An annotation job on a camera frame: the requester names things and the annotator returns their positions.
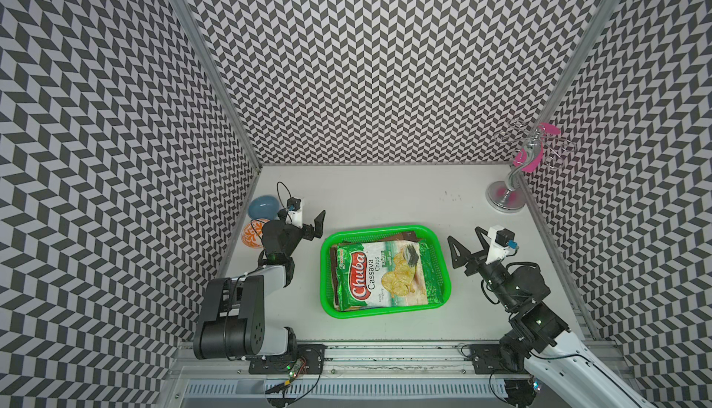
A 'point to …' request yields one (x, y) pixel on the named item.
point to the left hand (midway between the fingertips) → (310, 208)
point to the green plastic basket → (334, 236)
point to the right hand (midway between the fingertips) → (461, 237)
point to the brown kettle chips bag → (408, 236)
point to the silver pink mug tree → (507, 197)
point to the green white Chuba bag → (386, 274)
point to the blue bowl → (264, 207)
